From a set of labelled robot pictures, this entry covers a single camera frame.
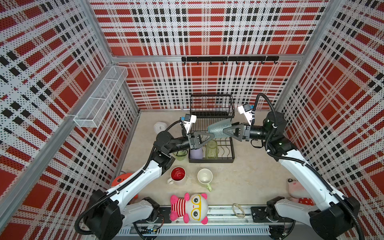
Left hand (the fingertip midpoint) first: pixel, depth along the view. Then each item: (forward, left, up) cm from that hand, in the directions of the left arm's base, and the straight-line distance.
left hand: (213, 138), depth 59 cm
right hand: (+2, -4, +1) cm, 5 cm away
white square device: (+29, +33, -27) cm, 51 cm away
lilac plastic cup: (+8, +7, -28) cm, 30 cm away
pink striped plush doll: (-19, +8, -29) cm, 36 cm away
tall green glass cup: (+9, -1, -25) cm, 27 cm away
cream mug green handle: (-2, +3, -35) cm, 36 cm away
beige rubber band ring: (-22, -13, -35) cm, 44 cm away
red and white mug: (-2, +19, -34) cm, 39 cm away
